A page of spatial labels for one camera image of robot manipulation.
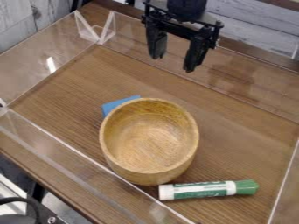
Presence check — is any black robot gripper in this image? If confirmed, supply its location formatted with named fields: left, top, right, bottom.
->
left=142, top=0, right=224, bottom=73

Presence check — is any blue block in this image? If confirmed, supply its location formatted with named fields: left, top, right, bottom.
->
left=102, top=95, right=140, bottom=116

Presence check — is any brown wooden bowl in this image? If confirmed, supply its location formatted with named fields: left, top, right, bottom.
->
left=99, top=98, right=200, bottom=186

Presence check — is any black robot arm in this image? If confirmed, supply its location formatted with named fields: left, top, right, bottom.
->
left=142, top=0, right=224, bottom=73

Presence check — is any green and white glue stick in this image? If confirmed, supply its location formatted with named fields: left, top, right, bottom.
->
left=159, top=179, right=259, bottom=200

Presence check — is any clear acrylic corner bracket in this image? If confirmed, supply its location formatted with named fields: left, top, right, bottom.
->
left=74, top=10, right=116, bottom=46

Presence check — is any clear acrylic tray wall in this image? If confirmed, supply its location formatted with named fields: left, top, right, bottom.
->
left=0, top=108, right=194, bottom=224

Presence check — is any black metal table frame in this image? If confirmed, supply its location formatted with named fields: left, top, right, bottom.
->
left=0, top=156, right=67, bottom=224

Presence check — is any black cable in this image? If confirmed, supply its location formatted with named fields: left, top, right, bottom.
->
left=0, top=197, right=43, bottom=224

